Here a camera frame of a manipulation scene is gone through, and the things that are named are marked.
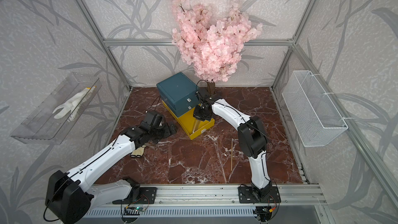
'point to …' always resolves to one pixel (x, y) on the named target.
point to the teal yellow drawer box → (178, 93)
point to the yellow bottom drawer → (193, 126)
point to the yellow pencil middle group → (197, 124)
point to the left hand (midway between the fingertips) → (173, 131)
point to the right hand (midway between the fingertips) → (195, 116)
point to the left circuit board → (140, 208)
